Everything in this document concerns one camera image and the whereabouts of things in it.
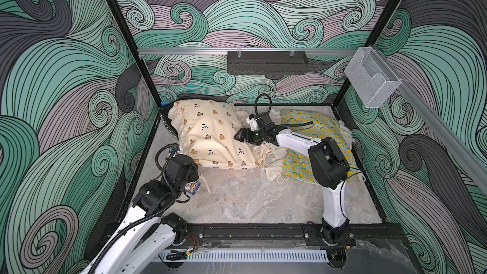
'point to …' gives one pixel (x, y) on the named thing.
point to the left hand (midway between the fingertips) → (191, 162)
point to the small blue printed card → (192, 187)
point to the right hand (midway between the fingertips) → (237, 139)
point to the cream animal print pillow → (206, 129)
